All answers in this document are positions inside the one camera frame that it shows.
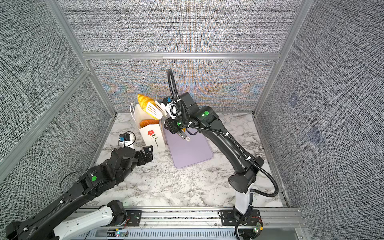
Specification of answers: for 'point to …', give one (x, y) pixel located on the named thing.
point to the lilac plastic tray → (183, 153)
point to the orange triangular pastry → (145, 122)
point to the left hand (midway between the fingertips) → (146, 149)
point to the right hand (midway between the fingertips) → (168, 122)
